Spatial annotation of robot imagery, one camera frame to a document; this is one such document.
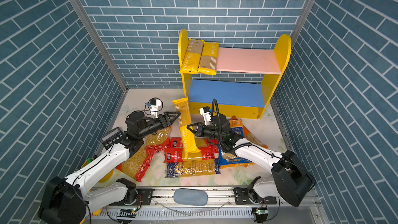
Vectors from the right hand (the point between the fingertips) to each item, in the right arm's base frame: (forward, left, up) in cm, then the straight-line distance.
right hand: (185, 125), depth 74 cm
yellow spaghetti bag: (-9, -3, -5) cm, 11 cm away
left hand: (+3, +4, +4) cm, 6 cm away
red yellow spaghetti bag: (-1, -11, -19) cm, 22 cm away
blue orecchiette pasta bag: (-8, -23, -20) cm, 31 cm away
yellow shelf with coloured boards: (+55, -36, -16) cm, 67 cm away
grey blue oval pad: (-26, -4, -20) cm, 33 cm away
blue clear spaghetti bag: (-13, -4, -20) cm, 24 cm away
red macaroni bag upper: (+2, +17, -20) cm, 26 cm away
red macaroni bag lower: (-14, +25, -18) cm, 34 cm away
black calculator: (0, +46, -19) cm, 50 cm away
